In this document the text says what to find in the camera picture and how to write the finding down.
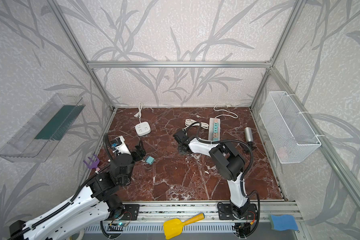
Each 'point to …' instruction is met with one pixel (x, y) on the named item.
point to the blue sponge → (283, 222)
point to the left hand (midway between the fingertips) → (139, 139)
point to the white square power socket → (143, 128)
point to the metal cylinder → (248, 133)
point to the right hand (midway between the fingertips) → (185, 143)
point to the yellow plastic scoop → (173, 227)
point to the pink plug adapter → (216, 120)
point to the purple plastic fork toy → (91, 164)
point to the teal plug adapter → (149, 160)
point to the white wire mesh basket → (291, 136)
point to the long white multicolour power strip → (214, 129)
